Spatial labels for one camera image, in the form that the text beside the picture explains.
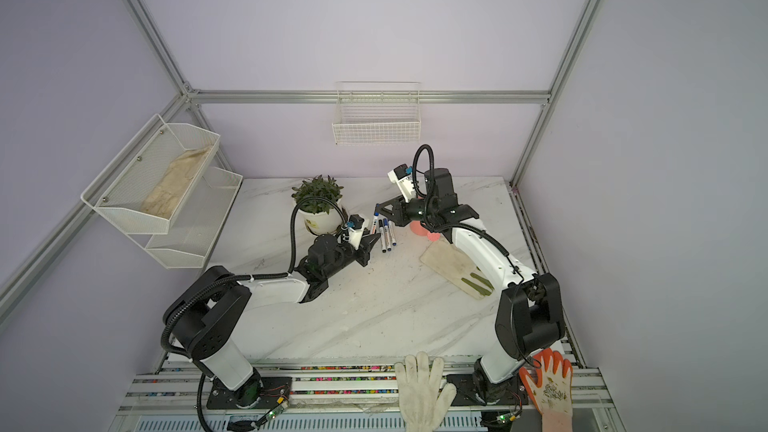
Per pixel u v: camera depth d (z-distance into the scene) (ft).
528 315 1.45
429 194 2.19
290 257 2.17
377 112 3.11
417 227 3.36
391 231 3.42
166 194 2.51
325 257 2.24
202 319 1.51
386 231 3.43
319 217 3.05
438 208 2.13
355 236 2.50
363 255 2.53
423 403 2.36
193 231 2.98
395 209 2.38
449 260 3.24
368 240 2.70
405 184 2.35
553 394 2.40
